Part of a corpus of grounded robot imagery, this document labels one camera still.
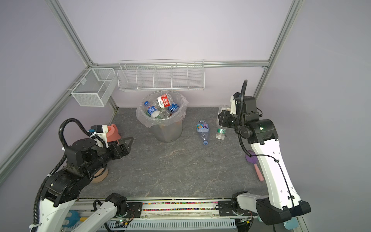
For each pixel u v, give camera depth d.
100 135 0.52
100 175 0.50
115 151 0.52
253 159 0.89
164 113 0.86
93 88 0.95
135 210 0.74
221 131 0.66
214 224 0.71
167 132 0.92
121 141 0.54
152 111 0.81
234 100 0.58
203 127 1.02
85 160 0.42
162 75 0.98
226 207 0.74
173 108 0.91
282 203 0.36
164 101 0.88
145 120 0.79
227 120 0.57
